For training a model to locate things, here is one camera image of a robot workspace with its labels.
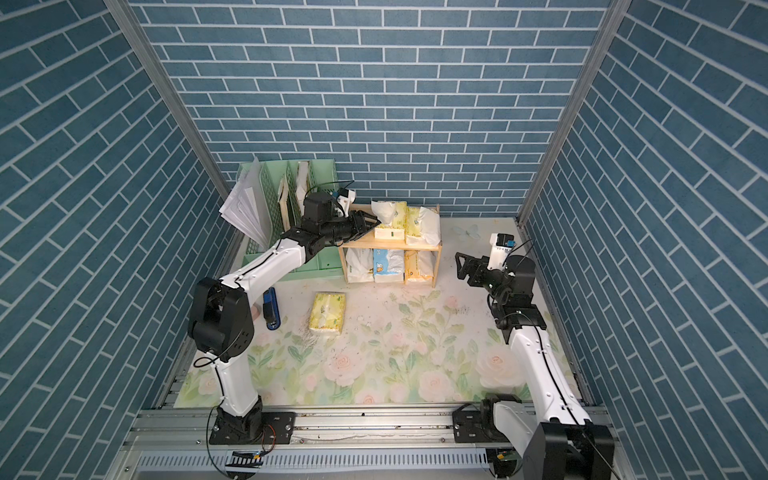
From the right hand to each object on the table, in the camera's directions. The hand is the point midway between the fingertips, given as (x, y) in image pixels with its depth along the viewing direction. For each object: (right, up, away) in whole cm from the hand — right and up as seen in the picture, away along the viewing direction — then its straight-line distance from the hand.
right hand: (473, 257), depth 80 cm
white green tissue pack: (-33, -3, +17) cm, 37 cm away
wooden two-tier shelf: (-18, +2, +22) cm, 28 cm away
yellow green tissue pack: (-42, -17, +11) cm, 46 cm away
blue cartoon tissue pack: (-26, -6, +17) cm, 31 cm away
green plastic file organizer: (-51, +26, +17) cm, 60 cm away
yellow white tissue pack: (-22, +12, +7) cm, 26 cm away
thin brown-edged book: (-59, +18, +18) cm, 64 cm away
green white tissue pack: (-13, +9, +5) cm, 17 cm away
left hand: (-24, +9, +5) cm, 26 cm away
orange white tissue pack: (-13, -3, +19) cm, 24 cm away
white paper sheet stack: (-66, +15, +9) cm, 69 cm away
